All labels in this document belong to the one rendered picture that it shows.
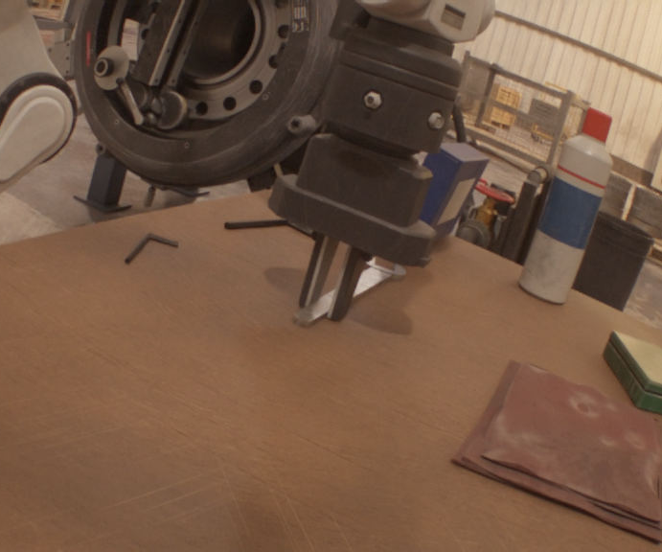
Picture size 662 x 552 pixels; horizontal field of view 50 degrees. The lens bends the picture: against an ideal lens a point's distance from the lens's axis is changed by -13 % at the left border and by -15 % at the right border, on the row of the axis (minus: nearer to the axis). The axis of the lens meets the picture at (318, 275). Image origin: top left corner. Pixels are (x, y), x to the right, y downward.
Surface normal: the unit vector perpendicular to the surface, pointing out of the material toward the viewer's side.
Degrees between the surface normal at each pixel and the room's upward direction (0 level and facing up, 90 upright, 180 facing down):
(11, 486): 0
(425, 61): 90
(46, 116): 90
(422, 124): 90
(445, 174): 90
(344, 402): 0
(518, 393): 12
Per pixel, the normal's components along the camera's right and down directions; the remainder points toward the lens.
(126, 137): -0.39, 0.17
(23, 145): 0.60, 0.42
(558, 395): 0.28, -0.85
